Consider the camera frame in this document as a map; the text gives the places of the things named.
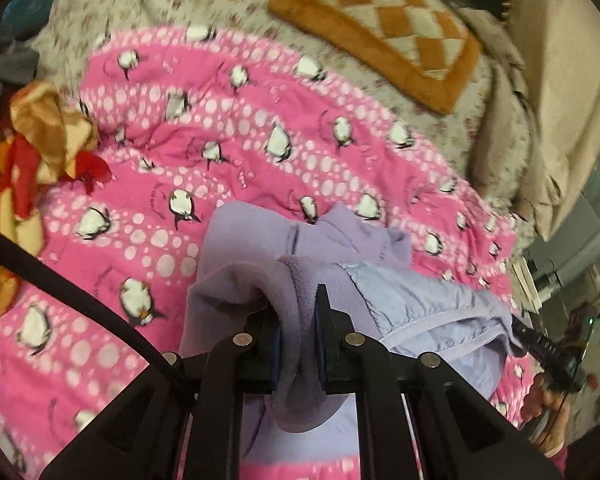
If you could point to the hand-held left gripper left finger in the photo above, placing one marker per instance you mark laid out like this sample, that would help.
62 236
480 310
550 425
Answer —
275 360

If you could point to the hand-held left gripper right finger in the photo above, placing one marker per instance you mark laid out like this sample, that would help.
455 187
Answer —
321 355

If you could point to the purple fleece jacket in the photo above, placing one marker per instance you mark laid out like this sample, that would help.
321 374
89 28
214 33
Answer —
240 260

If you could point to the person's right forearm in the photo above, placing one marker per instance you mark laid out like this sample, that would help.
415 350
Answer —
560 452

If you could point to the person's right hand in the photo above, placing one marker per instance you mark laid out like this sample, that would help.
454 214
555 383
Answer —
536 402

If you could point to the pink penguin print blanket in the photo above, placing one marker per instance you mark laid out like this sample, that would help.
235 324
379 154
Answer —
130 210

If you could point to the beige cloth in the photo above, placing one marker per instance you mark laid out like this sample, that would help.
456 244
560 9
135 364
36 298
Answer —
555 85

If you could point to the orange red printed cloth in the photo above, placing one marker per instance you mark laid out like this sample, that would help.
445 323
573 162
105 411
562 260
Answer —
45 130

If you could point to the orange checkered cushion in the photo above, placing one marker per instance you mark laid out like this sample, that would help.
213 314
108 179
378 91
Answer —
380 15

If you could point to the grey cloth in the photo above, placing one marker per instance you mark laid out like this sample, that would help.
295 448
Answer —
5 70

